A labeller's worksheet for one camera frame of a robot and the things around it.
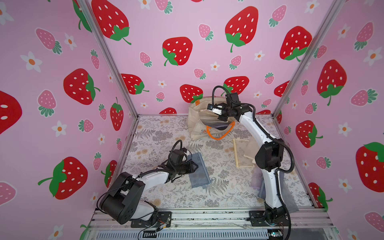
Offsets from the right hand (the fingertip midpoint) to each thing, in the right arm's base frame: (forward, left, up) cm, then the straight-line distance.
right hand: (214, 110), depth 94 cm
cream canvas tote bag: (-10, +7, -1) cm, 12 cm away
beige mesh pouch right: (-12, -18, -22) cm, 31 cm away
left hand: (-31, +9, -18) cm, 37 cm away
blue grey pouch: (-35, +7, -25) cm, 43 cm away
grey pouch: (-42, -42, -23) cm, 64 cm away
